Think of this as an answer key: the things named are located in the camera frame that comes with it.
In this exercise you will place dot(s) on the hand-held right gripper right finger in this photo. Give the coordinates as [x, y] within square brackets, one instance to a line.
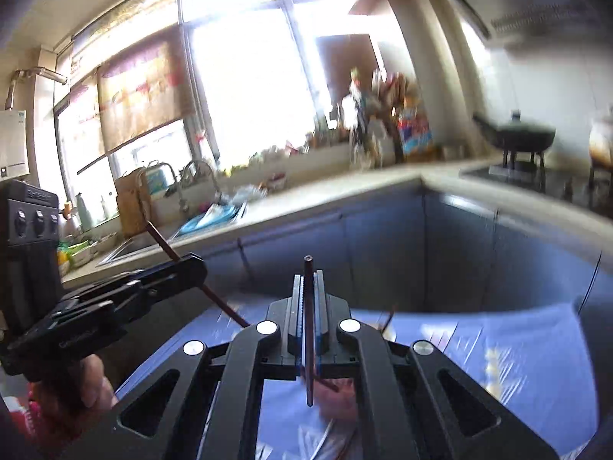
[319, 306]

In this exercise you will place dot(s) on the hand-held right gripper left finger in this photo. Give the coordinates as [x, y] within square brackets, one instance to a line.
[299, 306]

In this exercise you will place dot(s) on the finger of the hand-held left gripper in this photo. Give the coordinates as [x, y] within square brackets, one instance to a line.
[163, 270]
[177, 287]

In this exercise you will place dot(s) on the long brown chopstick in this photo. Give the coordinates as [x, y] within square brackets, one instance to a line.
[163, 244]
[308, 266]

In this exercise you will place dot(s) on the pink plastic chopstick holder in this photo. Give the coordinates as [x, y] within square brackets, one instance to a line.
[340, 402]

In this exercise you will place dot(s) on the person's left forearm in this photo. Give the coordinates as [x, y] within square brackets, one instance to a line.
[26, 414]

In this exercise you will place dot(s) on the person's left hand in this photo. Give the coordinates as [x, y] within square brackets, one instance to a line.
[91, 383]

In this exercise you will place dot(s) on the steel kitchen sink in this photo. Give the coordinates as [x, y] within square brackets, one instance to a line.
[129, 249]

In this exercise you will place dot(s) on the yellow green plastic toy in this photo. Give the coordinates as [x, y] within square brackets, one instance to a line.
[72, 254]

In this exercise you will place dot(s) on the pale green bottle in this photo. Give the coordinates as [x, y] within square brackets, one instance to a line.
[85, 211]

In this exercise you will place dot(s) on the blue plastic tray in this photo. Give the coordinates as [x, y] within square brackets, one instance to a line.
[201, 223]

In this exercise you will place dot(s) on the brown paper bag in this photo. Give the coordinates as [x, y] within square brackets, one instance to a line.
[131, 206]

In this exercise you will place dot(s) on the white water heater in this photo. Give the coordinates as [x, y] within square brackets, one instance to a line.
[12, 143]

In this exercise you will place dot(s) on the blue kitchen counter cabinets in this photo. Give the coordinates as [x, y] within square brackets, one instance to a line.
[383, 230]

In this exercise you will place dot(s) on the white plastic bag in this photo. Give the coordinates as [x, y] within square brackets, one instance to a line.
[244, 194]

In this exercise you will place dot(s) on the metal flue pipe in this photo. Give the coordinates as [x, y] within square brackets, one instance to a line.
[40, 74]

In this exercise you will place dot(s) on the blue printed tablecloth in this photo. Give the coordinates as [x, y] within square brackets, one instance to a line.
[479, 354]

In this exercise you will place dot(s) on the brown printed window blind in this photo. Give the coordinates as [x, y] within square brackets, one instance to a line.
[139, 96]

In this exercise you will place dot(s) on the cooking oil bottle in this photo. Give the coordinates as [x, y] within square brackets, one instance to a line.
[414, 134]

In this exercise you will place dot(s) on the bundle of food packets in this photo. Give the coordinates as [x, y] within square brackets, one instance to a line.
[388, 91]

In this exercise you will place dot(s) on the black gas stove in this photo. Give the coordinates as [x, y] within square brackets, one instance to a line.
[507, 170]

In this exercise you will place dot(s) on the brown wooden board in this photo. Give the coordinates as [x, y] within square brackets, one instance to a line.
[345, 67]

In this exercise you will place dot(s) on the black frying pan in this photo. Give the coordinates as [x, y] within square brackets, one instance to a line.
[522, 136]

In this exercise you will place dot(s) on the ceramic clay pot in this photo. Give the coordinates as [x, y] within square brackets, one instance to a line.
[602, 143]

